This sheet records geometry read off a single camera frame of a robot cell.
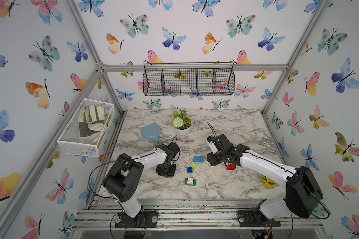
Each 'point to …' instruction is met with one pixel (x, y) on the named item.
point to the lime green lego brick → (193, 165)
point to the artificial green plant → (180, 119)
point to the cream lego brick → (190, 180)
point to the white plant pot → (183, 133)
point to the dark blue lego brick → (189, 170)
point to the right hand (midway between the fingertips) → (212, 155)
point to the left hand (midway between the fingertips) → (171, 174)
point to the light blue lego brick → (198, 159)
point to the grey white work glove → (91, 123)
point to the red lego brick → (231, 167)
